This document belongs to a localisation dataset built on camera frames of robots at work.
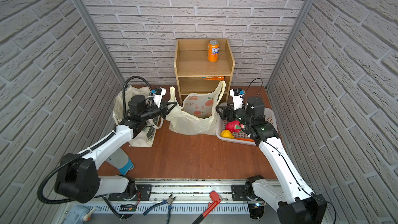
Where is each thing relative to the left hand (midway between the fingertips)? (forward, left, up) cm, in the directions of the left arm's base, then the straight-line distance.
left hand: (176, 102), depth 77 cm
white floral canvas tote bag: (-12, +17, -14) cm, 25 cm away
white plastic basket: (-1, -26, -24) cm, 35 cm away
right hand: (-5, -23, +3) cm, 24 cm away
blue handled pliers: (-40, +4, -25) cm, 47 cm away
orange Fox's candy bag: (+26, -23, -7) cm, 35 cm away
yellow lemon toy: (-9, -28, -20) cm, 35 cm away
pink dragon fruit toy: (-5, -32, -18) cm, 37 cm away
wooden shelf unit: (+26, -7, +4) cm, 27 cm away
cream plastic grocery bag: (-6, -11, -5) cm, 13 cm away
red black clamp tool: (-41, -19, -24) cm, 51 cm away
